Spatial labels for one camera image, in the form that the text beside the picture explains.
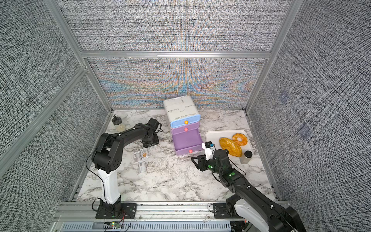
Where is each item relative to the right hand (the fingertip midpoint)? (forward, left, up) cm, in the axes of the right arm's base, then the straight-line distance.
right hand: (194, 154), depth 80 cm
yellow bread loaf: (+8, -26, -9) cm, 29 cm away
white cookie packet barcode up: (+5, +36, -12) cm, 38 cm away
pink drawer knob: (+18, +5, -2) cm, 19 cm away
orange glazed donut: (+17, -36, -12) cm, 41 cm away
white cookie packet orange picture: (+6, +32, -12) cm, 34 cm away
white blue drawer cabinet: (+21, +6, +8) cm, 23 cm away
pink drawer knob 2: (+7, +2, -10) cm, 13 cm away
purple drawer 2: (+13, +3, -10) cm, 17 cm away
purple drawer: (+17, +8, 0) cm, 19 cm away
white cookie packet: (-3, +31, -12) cm, 33 cm away
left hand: (+15, +24, -12) cm, 31 cm away
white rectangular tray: (+22, -16, -14) cm, 30 cm away
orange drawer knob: (+19, +5, +5) cm, 20 cm away
